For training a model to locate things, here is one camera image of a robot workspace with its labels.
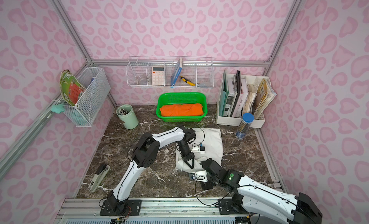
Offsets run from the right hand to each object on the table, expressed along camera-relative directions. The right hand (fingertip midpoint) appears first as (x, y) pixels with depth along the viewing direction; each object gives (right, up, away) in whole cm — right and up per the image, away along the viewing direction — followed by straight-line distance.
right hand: (202, 169), depth 81 cm
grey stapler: (-58, -4, 0) cm, 58 cm away
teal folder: (+14, +43, +6) cm, 45 cm away
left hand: (-6, +1, +7) cm, 9 cm away
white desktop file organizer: (+26, +40, +10) cm, 49 cm away
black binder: (+23, +47, +7) cm, 53 cm away
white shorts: (+7, +15, +17) cm, 24 cm away
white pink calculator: (-28, +57, +14) cm, 65 cm away
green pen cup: (-49, +32, +14) cm, 60 cm away
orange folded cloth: (-13, +35, +26) cm, 45 cm away
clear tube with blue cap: (+28, +28, +6) cm, 40 cm away
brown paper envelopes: (+42, +43, +10) cm, 61 cm away
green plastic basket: (-25, +44, +35) cm, 62 cm away
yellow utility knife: (-7, +52, +17) cm, 55 cm away
